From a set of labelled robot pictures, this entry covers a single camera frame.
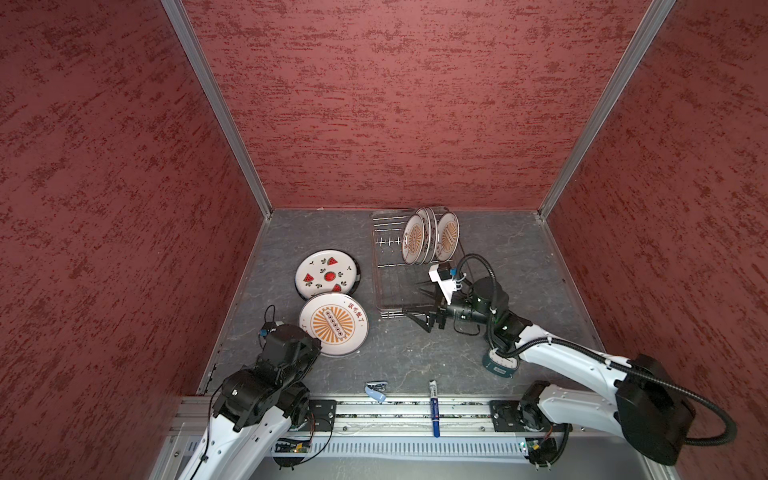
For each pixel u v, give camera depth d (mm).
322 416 737
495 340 600
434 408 743
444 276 641
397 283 974
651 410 407
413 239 1031
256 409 481
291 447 720
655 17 712
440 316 643
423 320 655
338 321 810
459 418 757
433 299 736
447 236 1008
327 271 999
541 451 708
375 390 772
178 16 710
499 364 790
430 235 900
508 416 741
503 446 709
